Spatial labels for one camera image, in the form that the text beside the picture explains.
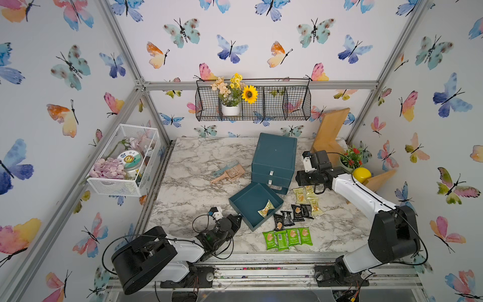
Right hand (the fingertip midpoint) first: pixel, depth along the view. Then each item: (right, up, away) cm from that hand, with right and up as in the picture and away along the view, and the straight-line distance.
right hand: (303, 175), depth 89 cm
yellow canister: (+24, +1, -5) cm, 25 cm away
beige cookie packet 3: (+7, -13, +4) cm, 15 cm away
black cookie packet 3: (-7, -20, -1) cm, 22 cm away
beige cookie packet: (-18, -17, 0) cm, 25 cm away
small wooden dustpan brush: (-35, +1, +18) cm, 39 cm away
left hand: (-27, -18, -3) cm, 33 cm away
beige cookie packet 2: (+1, -11, +7) cm, 13 cm away
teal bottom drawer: (-26, -14, +6) cm, 30 cm away
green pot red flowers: (+21, +7, -2) cm, 23 cm away
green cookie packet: (-16, -27, -6) cm, 32 cm away
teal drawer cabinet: (-15, +7, -6) cm, 17 cm away
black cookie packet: (+2, -17, +1) cm, 17 cm away
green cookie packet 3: (-6, -26, -6) cm, 27 cm away
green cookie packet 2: (-11, -27, -6) cm, 30 cm away
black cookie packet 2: (-2, -18, 0) cm, 18 cm away
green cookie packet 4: (-1, -26, -6) cm, 27 cm away
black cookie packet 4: (-12, -21, -2) cm, 24 cm away
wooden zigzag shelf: (+18, +19, +18) cm, 32 cm away
